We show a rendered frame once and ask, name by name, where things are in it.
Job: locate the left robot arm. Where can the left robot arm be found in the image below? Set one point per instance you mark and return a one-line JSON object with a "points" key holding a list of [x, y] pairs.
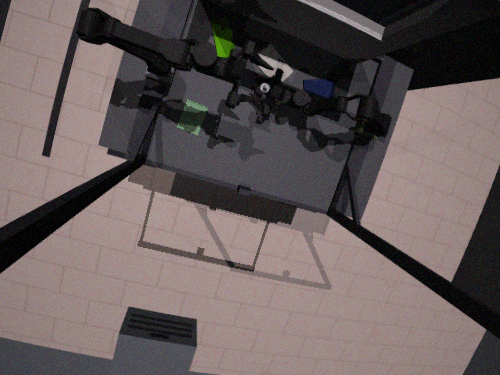
{"points": [[173, 51]]}

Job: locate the grey wall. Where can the grey wall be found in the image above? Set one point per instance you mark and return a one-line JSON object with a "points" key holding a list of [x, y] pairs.
{"points": [[321, 31]]}

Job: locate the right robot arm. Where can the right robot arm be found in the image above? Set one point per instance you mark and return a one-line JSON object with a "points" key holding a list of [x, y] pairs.
{"points": [[315, 106]]}

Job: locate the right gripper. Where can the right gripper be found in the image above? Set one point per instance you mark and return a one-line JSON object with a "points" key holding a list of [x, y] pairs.
{"points": [[272, 80]]}

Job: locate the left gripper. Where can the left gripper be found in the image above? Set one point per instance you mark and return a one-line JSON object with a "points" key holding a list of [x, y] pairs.
{"points": [[249, 53]]}

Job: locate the grey tapered cylinder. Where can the grey tapered cylinder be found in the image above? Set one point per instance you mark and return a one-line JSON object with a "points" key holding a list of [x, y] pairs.
{"points": [[263, 88]]}

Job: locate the light green flat sheet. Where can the light green flat sheet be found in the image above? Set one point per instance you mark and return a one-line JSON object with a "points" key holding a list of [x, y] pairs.
{"points": [[192, 117]]}

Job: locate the flat green block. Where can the flat green block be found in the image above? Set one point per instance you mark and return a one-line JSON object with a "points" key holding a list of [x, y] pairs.
{"points": [[222, 36]]}

